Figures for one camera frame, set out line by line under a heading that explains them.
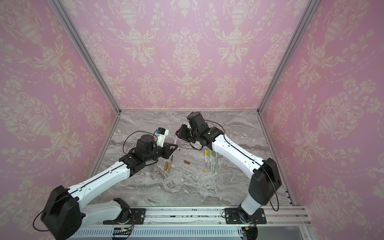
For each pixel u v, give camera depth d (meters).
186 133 0.69
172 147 0.78
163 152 0.70
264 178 0.42
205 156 0.95
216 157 0.95
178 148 0.78
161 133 0.70
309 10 0.69
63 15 0.72
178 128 0.73
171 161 0.94
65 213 0.40
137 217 0.75
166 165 0.92
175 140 0.78
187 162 0.93
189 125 0.63
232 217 0.73
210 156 0.95
